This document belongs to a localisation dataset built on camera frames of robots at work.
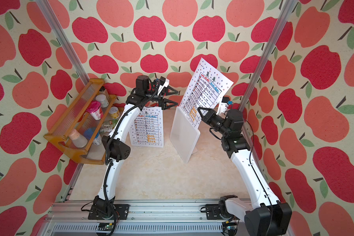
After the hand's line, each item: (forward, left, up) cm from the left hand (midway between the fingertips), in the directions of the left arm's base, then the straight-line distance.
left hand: (178, 101), depth 77 cm
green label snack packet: (+9, +51, -33) cm, 61 cm away
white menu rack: (-2, +19, -23) cm, 30 cm away
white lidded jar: (+18, +51, -14) cm, 56 cm away
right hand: (-11, -10, +3) cm, 15 cm away
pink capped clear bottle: (-15, +54, -16) cm, 58 cm away
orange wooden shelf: (-5, +55, -8) cm, 56 cm away
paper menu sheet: (-2, +19, -23) cm, 30 cm away
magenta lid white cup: (+5, +51, -11) cm, 53 cm away
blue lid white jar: (-5, +52, -29) cm, 60 cm away
